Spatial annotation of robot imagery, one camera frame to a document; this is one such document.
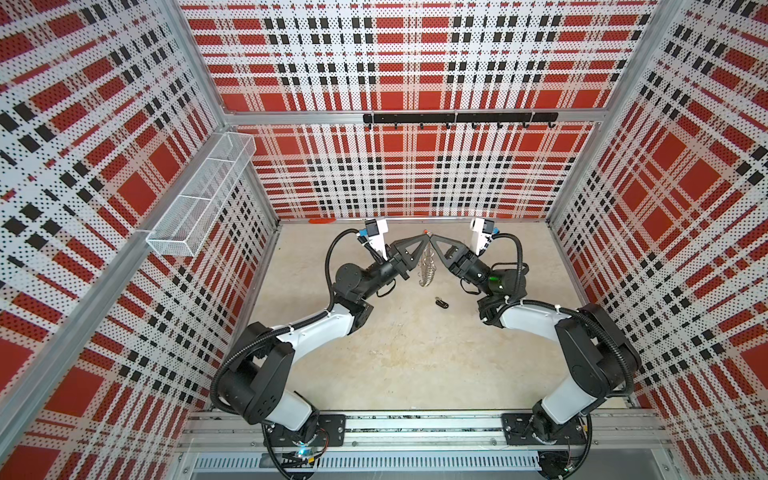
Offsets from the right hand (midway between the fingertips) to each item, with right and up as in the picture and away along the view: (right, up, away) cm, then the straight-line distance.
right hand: (428, 243), depth 66 cm
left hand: (+1, 0, 0) cm, 1 cm away
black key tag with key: (+7, -19, +31) cm, 37 cm away
